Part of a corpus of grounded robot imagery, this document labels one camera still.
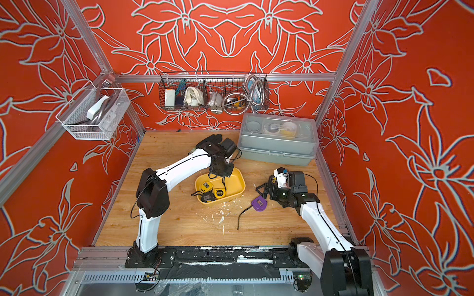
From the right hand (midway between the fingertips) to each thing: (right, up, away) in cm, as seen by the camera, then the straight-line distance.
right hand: (261, 190), depth 82 cm
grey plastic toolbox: (+10, +24, +9) cm, 27 cm away
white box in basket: (-45, +45, +8) cm, 64 cm away
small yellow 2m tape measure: (-20, -3, +8) cm, 21 cm away
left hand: (-15, +8, +6) cm, 18 cm away
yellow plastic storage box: (-12, 0, +12) cm, 17 cm away
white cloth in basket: (-33, +45, +8) cm, 56 cm away
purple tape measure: (0, -7, +4) cm, 8 cm away
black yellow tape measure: (-26, -4, +6) cm, 27 cm away
